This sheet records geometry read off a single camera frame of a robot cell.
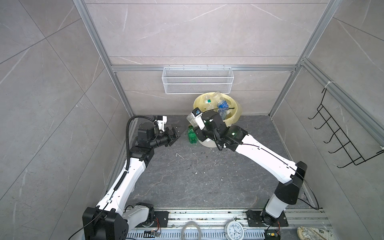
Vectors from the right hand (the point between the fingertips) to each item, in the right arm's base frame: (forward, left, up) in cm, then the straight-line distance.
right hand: (198, 124), depth 74 cm
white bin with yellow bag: (+9, -20, -3) cm, 22 cm away
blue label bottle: (+20, -16, -5) cm, 26 cm away
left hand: (-4, +7, +1) cm, 8 cm away
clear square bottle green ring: (+21, -7, -6) cm, 23 cm away
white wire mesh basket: (+41, 0, -1) cm, 41 cm away
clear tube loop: (-38, +5, -33) cm, 51 cm away
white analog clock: (-42, -15, -27) cm, 52 cm away
